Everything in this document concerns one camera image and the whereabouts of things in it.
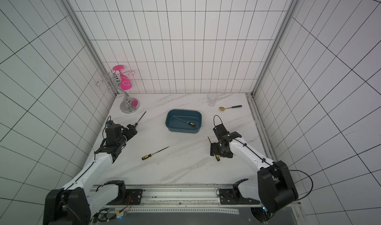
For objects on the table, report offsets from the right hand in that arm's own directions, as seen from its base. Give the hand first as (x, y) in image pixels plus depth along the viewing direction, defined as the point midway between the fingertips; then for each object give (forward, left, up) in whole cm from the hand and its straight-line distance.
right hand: (213, 152), depth 85 cm
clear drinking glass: (+42, 0, +3) cm, 42 cm away
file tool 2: (-3, +37, -2) cm, 37 cm away
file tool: (-2, -2, -2) cm, 4 cm away
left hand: (+7, +51, +7) cm, 52 cm away
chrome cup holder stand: (+34, +63, +1) cm, 71 cm away
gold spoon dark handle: (+36, -8, -3) cm, 37 cm away
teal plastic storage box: (+19, +25, -2) cm, 31 cm away
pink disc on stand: (+44, +65, +27) cm, 83 cm away
